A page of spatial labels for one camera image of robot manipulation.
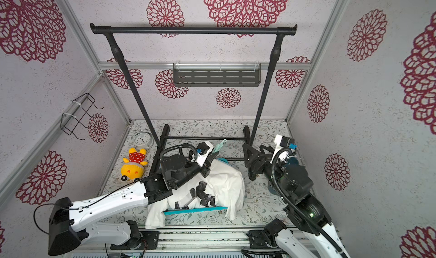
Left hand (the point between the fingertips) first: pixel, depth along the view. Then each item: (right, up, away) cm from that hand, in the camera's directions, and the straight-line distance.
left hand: (216, 152), depth 66 cm
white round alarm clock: (-45, +4, +39) cm, 60 cm away
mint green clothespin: (+1, +2, -3) cm, 4 cm away
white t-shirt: (+4, -16, +11) cm, 20 cm away
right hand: (+12, +3, -8) cm, 15 cm away
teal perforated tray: (-19, -27, +7) cm, 34 cm away
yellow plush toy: (-44, -11, +23) cm, 51 cm away
